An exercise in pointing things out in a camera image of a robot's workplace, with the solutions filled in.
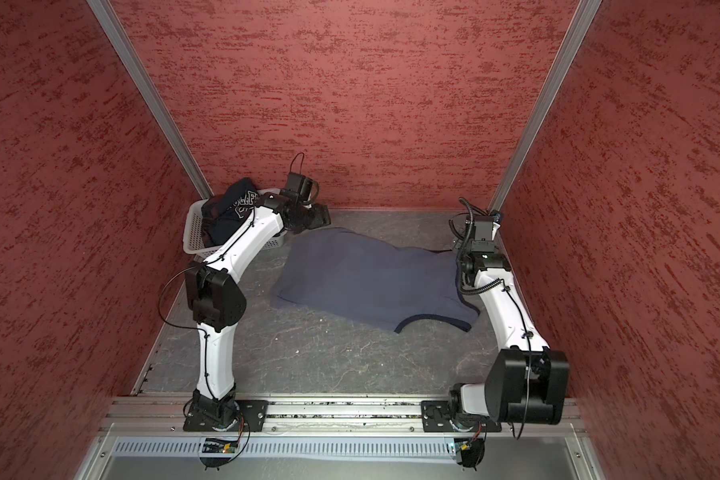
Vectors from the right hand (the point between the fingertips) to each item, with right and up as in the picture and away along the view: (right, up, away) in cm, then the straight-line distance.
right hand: (468, 246), depth 84 cm
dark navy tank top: (-82, +11, +22) cm, 86 cm away
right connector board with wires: (-3, -50, -13) cm, 52 cm away
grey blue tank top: (-30, -12, +16) cm, 36 cm away
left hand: (-44, +6, +8) cm, 45 cm away
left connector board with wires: (-67, -50, -12) cm, 84 cm away
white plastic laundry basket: (-91, 0, +18) cm, 92 cm away
